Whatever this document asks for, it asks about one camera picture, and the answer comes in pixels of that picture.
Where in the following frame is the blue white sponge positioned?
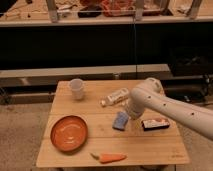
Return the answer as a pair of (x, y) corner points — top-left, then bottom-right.
(112, 112), (129, 131)

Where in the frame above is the orange ceramic bowl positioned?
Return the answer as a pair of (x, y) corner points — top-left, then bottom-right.
(50, 115), (88, 152)

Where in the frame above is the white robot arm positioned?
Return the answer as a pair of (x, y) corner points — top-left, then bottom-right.
(125, 78), (213, 141)

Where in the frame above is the white plastic cup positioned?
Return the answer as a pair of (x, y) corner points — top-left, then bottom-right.
(69, 78), (84, 100)

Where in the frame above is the wooden table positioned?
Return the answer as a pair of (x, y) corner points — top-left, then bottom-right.
(36, 80), (189, 168)

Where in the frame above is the orange toy carrot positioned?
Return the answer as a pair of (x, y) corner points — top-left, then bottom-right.
(91, 153), (127, 164)

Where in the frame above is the long wooden bench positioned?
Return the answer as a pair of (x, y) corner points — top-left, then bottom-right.
(0, 64), (170, 87)

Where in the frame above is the cluttered back shelf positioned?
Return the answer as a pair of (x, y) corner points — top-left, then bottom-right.
(0, 0), (213, 27)

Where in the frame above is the black hanging cable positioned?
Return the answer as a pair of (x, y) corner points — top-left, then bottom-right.
(133, 15), (139, 80)

